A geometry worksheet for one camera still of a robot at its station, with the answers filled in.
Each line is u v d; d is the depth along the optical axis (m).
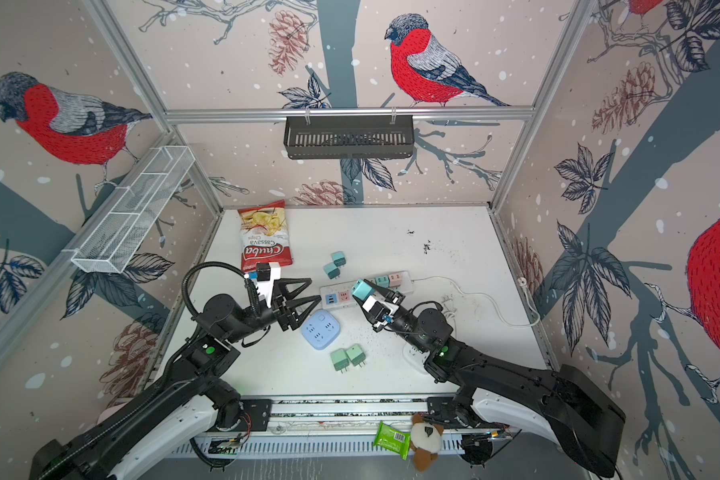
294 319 0.61
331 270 1.00
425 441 0.68
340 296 0.92
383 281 0.91
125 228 0.74
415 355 0.81
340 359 0.81
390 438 0.69
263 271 0.58
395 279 0.92
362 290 0.69
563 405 0.42
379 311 0.56
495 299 0.94
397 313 0.62
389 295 0.66
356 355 0.81
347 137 1.07
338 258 1.03
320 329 0.85
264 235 1.06
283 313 0.60
